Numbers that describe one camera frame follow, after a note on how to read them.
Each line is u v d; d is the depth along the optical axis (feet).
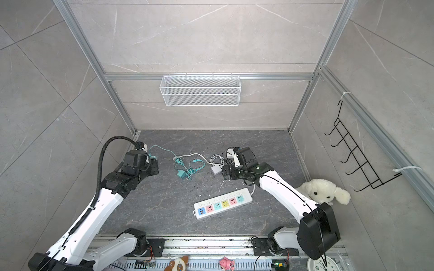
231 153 3.44
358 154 2.18
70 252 1.25
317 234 1.31
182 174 3.12
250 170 1.93
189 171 3.13
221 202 2.75
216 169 3.20
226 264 2.21
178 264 2.20
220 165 3.27
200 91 3.30
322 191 2.30
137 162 1.84
